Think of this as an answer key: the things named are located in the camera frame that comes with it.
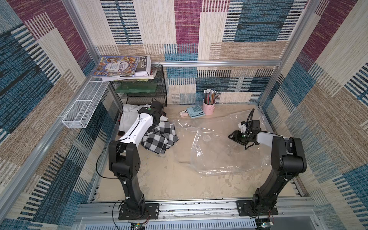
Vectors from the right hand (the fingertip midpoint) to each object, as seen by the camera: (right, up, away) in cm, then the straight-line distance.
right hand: (232, 138), depth 100 cm
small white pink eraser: (-33, +18, +12) cm, 40 cm away
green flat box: (-65, +34, -4) cm, 73 cm away
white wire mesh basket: (-83, +17, -29) cm, 90 cm away
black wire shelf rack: (-53, +33, +21) cm, 66 cm away
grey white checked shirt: (-48, +1, -6) cm, 49 cm away
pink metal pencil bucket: (-15, +21, +9) cm, 27 cm away
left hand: (-61, +9, -13) cm, 63 cm away
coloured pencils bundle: (-14, +31, +8) cm, 35 cm away
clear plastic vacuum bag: (-21, 0, -13) cm, 25 cm away
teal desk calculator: (-24, +20, +15) cm, 35 cm away
